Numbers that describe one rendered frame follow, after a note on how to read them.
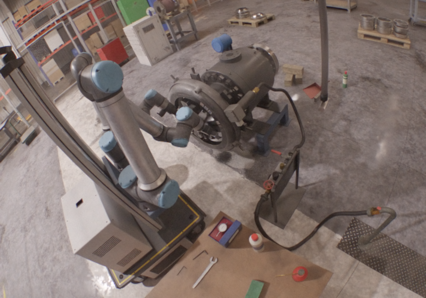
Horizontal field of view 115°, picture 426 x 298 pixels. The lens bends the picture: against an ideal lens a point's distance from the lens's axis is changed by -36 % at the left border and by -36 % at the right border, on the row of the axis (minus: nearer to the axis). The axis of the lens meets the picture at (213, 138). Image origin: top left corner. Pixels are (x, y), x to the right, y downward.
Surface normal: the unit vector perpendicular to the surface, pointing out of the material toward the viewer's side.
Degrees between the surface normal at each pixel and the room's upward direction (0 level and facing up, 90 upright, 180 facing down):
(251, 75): 55
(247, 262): 0
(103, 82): 83
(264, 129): 0
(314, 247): 0
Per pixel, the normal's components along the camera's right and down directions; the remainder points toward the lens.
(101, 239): 0.64, 0.40
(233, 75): 0.16, -0.40
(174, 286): -0.29, -0.68
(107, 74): 0.84, 0.00
